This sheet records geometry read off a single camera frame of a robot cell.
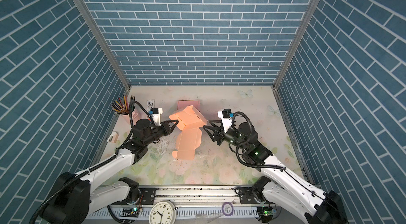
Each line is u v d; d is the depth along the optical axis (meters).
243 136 0.54
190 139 0.70
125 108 0.96
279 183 0.50
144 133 0.63
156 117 0.74
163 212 0.67
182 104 1.06
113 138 0.91
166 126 0.72
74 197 0.40
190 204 0.73
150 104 1.08
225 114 0.60
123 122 1.00
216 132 0.62
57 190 0.39
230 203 0.72
